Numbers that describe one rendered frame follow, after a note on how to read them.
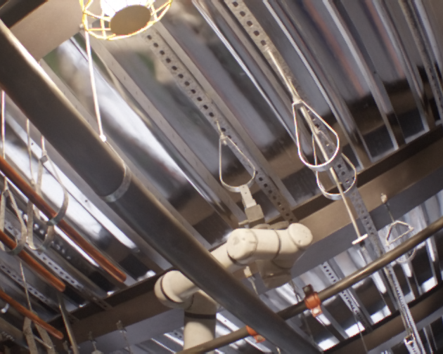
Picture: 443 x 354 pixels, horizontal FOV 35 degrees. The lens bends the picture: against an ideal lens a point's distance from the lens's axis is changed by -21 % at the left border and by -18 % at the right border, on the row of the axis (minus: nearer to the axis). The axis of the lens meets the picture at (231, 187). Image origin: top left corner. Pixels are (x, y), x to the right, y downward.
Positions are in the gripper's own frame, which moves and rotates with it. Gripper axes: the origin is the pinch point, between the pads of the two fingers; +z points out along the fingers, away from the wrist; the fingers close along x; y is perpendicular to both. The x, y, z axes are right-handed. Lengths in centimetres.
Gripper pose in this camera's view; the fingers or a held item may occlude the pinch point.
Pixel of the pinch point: (246, 197)
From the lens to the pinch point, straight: 264.7
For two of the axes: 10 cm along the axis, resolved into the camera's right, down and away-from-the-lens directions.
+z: -2.9, -7.6, 5.8
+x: 1.5, 5.6, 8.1
